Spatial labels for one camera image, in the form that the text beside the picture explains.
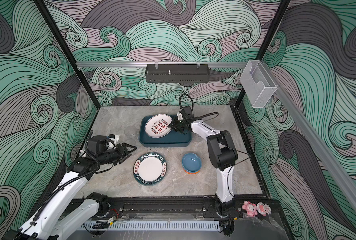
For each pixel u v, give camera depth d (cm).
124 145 68
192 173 80
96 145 56
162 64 94
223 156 53
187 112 79
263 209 71
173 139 91
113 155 64
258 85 81
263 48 86
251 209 71
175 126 86
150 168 86
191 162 84
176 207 75
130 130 102
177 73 95
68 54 88
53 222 41
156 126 97
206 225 70
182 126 82
